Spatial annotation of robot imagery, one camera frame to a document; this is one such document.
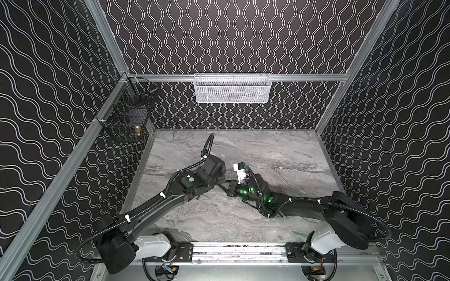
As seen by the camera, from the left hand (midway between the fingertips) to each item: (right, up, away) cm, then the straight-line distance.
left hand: (226, 174), depth 76 cm
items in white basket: (+4, +40, +20) cm, 45 cm away
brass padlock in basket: (-42, +20, +7) cm, 47 cm away
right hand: (-4, -5, +1) cm, 6 cm away
